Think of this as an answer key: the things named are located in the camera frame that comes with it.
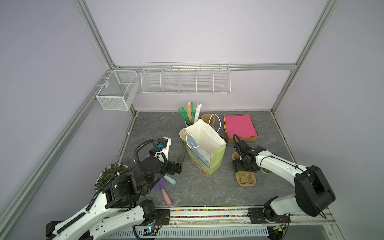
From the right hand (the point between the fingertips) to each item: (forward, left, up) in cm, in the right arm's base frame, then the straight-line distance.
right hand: (243, 168), depth 88 cm
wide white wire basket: (+51, +35, +28) cm, 68 cm away
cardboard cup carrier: (+39, +21, +2) cm, 45 cm away
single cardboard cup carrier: (-6, 0, -1) cm, 6 cm away
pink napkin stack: (+33, -6, 0) cm, 33 cm away
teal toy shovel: (-7, +43, 0) cm, 43 cm away
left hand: (-6, +35, +29) cm, 46 cm away
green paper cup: (-13, -1, +27) cm, 30 cm away
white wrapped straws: (+33, +27, +14) cm, 45 cm away
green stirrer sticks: (+30, +33, +8) cm, 46 cm away
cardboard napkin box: (+21, -10, 0) cm, 23 cm away
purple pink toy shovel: (-10, +48, -2) cm, 49 cm away
